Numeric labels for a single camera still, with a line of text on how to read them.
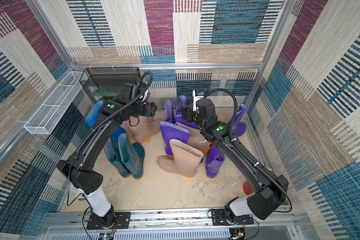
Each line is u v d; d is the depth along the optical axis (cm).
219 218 73
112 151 67
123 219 73
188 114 64
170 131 76
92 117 83
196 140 92
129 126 62
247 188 82
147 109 68
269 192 39
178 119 83
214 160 66
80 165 44
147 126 97
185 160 69
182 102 92
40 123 69
